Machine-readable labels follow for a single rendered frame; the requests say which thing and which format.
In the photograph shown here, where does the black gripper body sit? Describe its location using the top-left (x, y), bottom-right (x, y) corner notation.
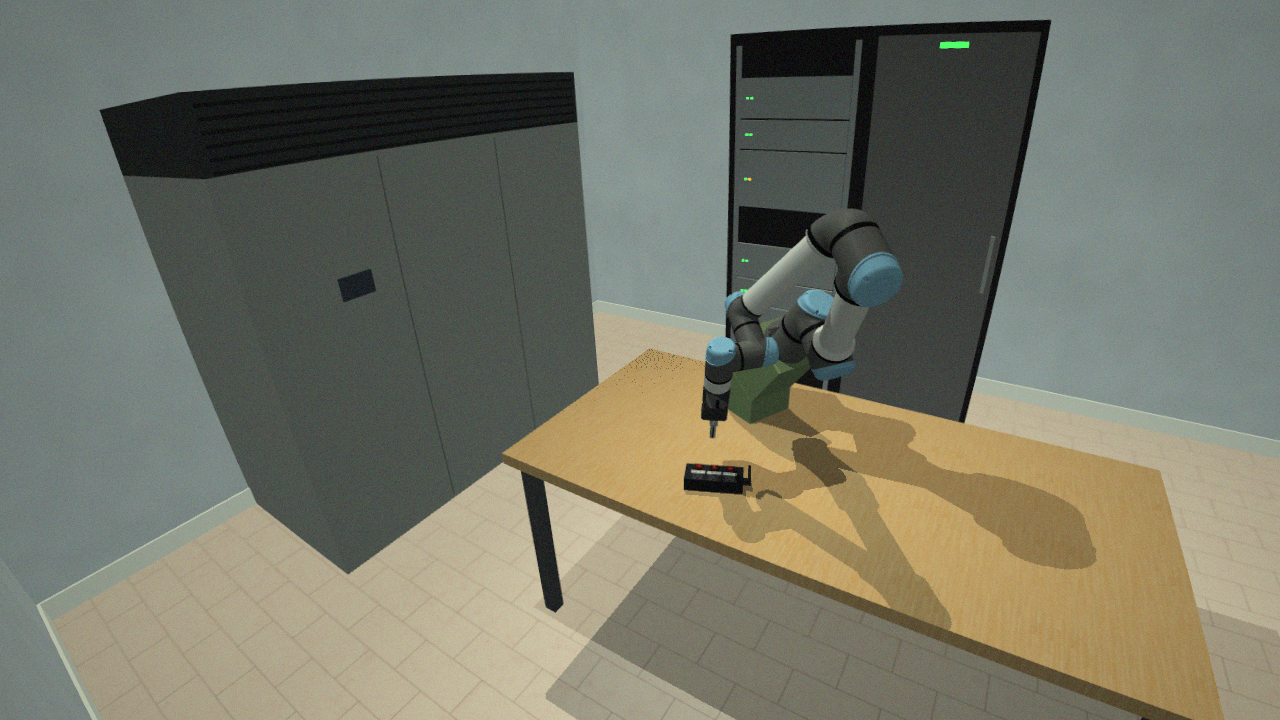
top-left (701, 373), bottom-right (732, 421)

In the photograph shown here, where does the black power strip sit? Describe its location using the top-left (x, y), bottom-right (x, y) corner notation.
top-left (684, 462), bottom-right (751, 495)

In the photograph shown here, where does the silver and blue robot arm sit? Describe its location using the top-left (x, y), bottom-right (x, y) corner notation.
top-left (705, 208), bottom-right (902, 384)

